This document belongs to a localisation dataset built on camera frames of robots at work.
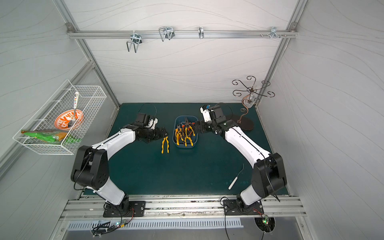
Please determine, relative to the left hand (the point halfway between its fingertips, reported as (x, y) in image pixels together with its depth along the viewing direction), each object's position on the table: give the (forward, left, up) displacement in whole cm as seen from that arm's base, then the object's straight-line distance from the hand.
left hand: (164, 135), depth 90 cm
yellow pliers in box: (+10, -13, -4) cm, 17 cm away
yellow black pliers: (-1, +2, -9) cm, 9 cm away
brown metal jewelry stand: (+24, -56, +11) cm, 62 cm away
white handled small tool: (-22, -42, -10) cm, 48 cm away
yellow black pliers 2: (+6, -8, -6) cm, 11 cm away
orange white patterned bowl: (-9, +32, +25) cm, 41 cm away
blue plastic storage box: (+18, -15, -5) cm, 24 cm away
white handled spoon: (-9, +36, +23) cm, 44 cm away
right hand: (+3, -21, +8) cm, 23 cm away
